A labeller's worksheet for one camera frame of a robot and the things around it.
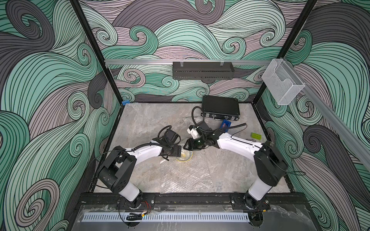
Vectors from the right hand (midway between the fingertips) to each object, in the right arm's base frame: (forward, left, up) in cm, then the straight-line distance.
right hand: (184, 149), depth 84 cm
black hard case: (+37, -30, -5) cm, 48 cm away
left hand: (+2, +6, -6) cm, 8 cm away
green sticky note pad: (+13, -50, -8) cm, 53 cm away
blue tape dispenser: (+20, -29, -2) cm, 35 cm away
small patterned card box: (+11, -47, -9) cm, 49 cm away
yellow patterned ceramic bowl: (-1, -1, -7) cm, 7 cm away
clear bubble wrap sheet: (-13, -5, -9) cm, 16 cm away
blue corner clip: (+49, +50, -8) cm, 71 cm away
